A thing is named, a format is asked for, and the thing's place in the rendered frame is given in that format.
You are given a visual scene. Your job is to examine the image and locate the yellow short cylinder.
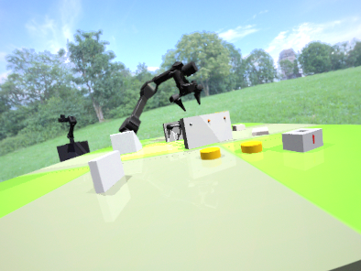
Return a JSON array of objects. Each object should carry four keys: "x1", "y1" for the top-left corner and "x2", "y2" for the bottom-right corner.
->
[
  {"x1": 200, "y1": 147, "x2": 221, "y2": 160},
  {"x1": 240, "y1": 141, "x2": 263, "y2": 154}
]

